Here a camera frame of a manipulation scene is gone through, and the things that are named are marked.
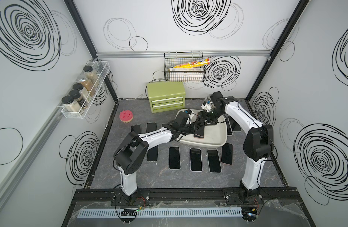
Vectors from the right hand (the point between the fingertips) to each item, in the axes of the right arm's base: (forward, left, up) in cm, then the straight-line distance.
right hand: (200, 122), depth 88 cm
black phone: (-19, +3, -12) cm, 23 cm away
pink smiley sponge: (+12, +54, -10) cm, 56 cm away
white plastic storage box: (-2, -11, -13) cm, 18 cm away
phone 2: (-18, +16, -13) cm, 27 cm away
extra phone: (-14, -17, -14) cm, 26 cm away
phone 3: (-18, -9, -16) cm, 26 cm away
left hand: (-4, 0, -1) cm, 4 cm away
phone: (-16, +30, -14) cm, 37 cm away
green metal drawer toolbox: (+20, +24, +3) cm, 32 cm away
